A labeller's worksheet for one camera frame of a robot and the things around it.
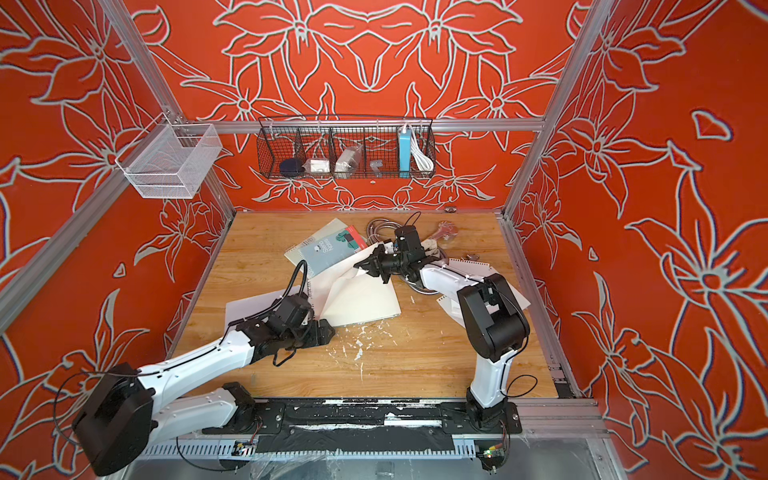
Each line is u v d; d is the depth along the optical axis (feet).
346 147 3.22
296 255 3.49
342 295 2.97
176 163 3.04
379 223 3.75
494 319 1.60
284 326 2.12
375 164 3.20
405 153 2.87
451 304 3.03
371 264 2.61
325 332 2.54
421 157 2.95
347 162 3.00
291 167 3.19
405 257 2.43
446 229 3.85
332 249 3.50
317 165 2.82
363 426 2.39
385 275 2.72
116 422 1.32
